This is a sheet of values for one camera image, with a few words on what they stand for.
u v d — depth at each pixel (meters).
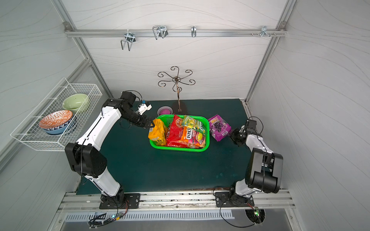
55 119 0.63
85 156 0.44
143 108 0.76
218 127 0.98
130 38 0.78
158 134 0.84
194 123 0.91
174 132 0.91
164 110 1.07
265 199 0.76
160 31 0.77
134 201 0.73
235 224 0.67
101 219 0.70
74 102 0.73
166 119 1.01
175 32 0.78
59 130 0.57
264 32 0.77
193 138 0.86
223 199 0.73
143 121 0.71
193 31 0.73
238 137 0.80
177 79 0.90
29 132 0.56
